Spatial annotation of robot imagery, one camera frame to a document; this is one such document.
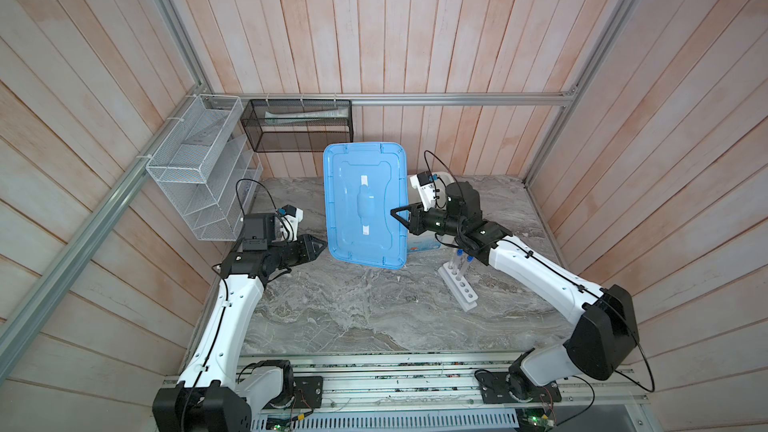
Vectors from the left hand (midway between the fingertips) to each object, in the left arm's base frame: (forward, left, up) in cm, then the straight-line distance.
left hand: (323, 250), depth 76 cm
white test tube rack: (-2, -39, -17) cm, 42 cm away
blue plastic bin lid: (+14, -11, +11) cm, 21 cm away
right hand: (+7, -18, +7) cm, 21 cm away
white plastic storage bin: (-1, -27, +6) cm, 27 cm away
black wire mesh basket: (+48, +19, +5) cm, 52 cm away
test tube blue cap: (-10, -33, +13) cm, 37 cm away
